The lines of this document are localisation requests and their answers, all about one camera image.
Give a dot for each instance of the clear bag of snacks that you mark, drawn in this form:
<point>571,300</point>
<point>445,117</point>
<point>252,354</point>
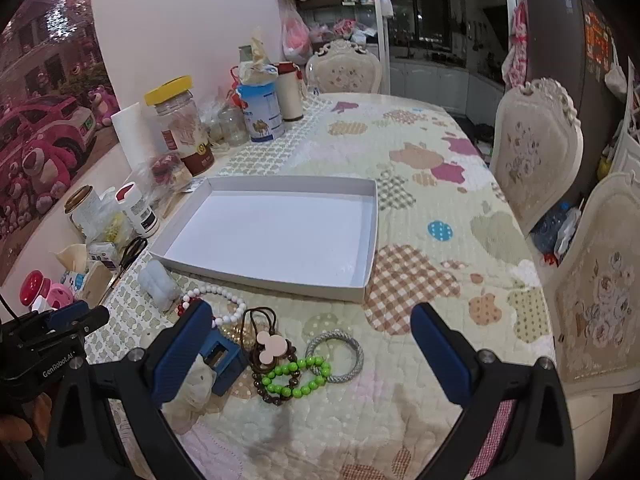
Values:
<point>160,177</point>

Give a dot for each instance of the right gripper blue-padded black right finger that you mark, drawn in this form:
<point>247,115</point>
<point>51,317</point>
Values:
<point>514,422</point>

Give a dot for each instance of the yellow-lid glass jar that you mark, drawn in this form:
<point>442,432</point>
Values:
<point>180,123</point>

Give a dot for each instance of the cream ornate chair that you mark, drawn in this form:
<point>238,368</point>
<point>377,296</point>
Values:
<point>593,297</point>
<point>341,66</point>
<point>538,148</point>

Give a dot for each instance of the blue plastic water bottle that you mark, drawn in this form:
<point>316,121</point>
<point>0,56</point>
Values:
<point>554,231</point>

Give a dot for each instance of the white shallow cardboard tray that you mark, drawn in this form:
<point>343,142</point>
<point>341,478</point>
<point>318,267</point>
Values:
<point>302,235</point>

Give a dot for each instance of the pink bear wall poster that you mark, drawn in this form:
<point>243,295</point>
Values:
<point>57,104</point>

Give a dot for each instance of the red pink round toy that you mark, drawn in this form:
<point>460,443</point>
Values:
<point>36,286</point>

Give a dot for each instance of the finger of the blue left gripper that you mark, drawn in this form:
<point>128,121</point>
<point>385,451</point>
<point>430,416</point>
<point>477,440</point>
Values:
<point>63,317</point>

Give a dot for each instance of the black handled scissors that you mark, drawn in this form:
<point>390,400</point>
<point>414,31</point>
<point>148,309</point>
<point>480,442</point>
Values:
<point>133,250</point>

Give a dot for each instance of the pink plastic bag hanging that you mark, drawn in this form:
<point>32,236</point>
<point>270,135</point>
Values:
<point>296,44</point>

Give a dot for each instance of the dark refrigerator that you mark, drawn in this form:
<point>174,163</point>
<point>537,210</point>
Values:
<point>570,41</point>

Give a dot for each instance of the cream ornate chair right near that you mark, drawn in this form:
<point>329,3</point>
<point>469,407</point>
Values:
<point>593,297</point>

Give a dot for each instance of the blue square jewelry box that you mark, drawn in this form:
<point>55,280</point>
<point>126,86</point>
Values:
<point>225,358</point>

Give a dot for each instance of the cream cylinder red-lid canister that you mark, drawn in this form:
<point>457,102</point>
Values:
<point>288,91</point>

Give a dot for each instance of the cream ornate chair far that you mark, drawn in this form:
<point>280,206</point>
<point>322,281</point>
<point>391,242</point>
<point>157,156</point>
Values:
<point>341,66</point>

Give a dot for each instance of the white bottle red cap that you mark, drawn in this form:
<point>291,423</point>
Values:
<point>137,209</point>

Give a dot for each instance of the gold-lid tin can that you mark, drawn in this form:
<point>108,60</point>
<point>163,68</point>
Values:
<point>82,209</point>

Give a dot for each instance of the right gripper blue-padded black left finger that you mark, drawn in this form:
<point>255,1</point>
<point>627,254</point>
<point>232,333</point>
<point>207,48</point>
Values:
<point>83,440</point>

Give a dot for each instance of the small clear glass jar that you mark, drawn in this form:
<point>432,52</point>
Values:
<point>232,126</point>

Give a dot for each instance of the white paper towel roll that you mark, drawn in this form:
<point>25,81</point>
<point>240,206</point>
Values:
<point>135,135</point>

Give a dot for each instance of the blue white milk powder can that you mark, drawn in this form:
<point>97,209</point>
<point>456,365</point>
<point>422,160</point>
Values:
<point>261,111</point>

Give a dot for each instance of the cream ornate chair right middle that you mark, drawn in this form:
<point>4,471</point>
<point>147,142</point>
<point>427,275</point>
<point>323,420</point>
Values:
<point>538,148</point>

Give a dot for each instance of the cream fabric scrunchie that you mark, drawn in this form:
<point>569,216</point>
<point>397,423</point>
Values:
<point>188,404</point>

